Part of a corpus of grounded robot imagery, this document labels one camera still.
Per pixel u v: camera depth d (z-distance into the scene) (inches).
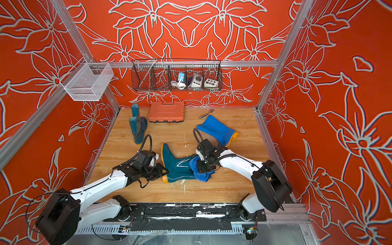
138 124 32.8
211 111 46.2
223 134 39.7
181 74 33.1
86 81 36.3
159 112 43.4
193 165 32.8
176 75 39.4
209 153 26.3
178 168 33.0
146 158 26.3
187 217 28.6
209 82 37.2
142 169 26.2
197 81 35.8
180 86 33.6
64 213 15.8
